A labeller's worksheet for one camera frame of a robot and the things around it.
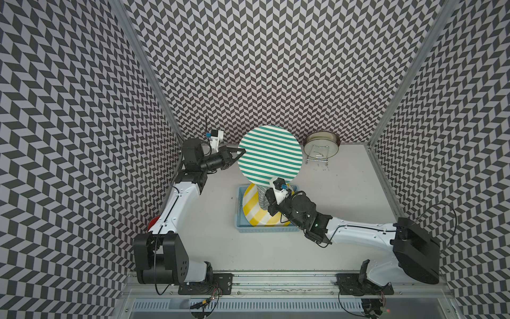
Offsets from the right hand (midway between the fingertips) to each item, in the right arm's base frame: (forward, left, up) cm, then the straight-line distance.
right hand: (264, 189), depth 75 cm
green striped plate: (+14, -3, +6) cm, 15 cm away
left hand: (+10, +7, +9) cm, 15 cm away
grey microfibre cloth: (-4, +1, 0) cm, 4 cm away
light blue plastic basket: (-5, +10, -21) cm, 24 cm away
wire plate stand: (+34, -30, -18) cm, 49 cm away
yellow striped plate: (-1, +5, -17) cm, 17 cm away
